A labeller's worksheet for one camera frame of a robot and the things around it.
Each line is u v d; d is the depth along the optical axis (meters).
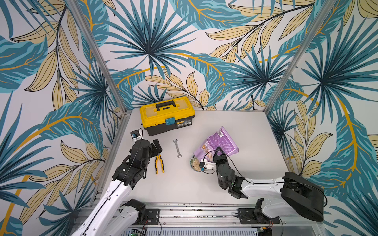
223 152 0.75
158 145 0.67
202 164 0.76
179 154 0.95
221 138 0.80
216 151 0.78
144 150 0.54
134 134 0.63
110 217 0.43
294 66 0.91
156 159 0.93
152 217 0.73
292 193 0.44
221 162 0.71
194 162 0.90
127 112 1.21
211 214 0.75
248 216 0.73
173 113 0.97
